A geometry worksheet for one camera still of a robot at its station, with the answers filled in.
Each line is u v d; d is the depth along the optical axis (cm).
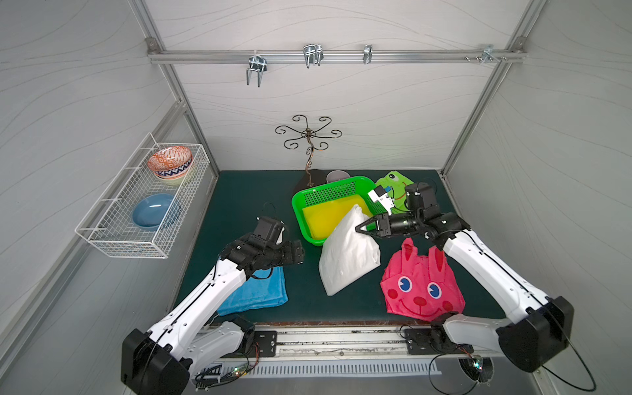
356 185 108
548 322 38
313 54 76
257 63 78
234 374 68
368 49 73
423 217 58
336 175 111
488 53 77
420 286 83
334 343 75
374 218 66
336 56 78
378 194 67
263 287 84
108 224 59
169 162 73
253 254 53
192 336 42
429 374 64
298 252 70
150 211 67
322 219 102
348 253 67
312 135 91
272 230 60
